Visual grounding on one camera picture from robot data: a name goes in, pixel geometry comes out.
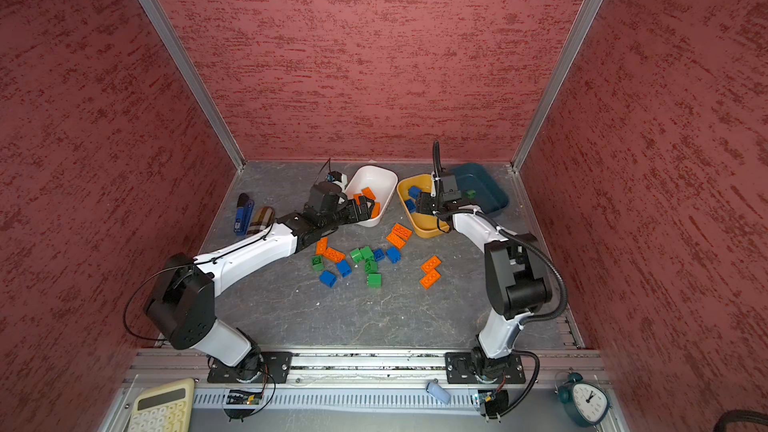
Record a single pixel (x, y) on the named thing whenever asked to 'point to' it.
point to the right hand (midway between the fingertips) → (421, 206)
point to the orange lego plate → (367, 191)
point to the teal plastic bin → (490, 196)
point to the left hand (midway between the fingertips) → (362, 209)
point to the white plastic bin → (381, 180)
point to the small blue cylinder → (436, 389)
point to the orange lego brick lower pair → (395, 240)
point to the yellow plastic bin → (425, 224)
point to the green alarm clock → (589, 402)
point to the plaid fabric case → (262, 220)
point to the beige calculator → (167, 407)
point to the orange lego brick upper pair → (401, 231)
